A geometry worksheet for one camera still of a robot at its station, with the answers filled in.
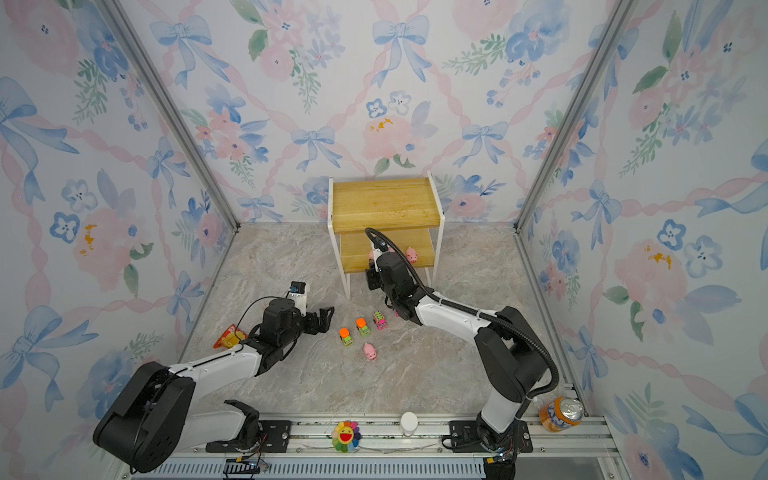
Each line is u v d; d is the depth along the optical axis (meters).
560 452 0.73
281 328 0.69
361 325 0.90
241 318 0.73
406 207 0.80
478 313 0.50
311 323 0.79
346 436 0.73
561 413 0.68
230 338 0.88
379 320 0.92
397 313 0.66
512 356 0.46
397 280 0.66
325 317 0.82
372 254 0.76
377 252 0.74
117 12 0.69
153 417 0.42
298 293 0.78
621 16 0.69
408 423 0.70
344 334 0.89
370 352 0.86
